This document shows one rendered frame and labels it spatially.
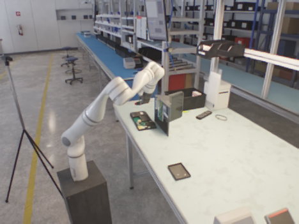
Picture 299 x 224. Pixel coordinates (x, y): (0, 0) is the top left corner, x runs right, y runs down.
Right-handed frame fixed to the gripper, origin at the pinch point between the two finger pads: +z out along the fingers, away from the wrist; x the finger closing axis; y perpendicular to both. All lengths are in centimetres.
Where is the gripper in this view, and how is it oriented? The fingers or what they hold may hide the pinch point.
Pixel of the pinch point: (139, 103)
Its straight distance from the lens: 144.9
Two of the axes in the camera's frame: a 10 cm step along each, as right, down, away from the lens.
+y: 9.4, -1.5, 3.1
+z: -2.1, 4.7, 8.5
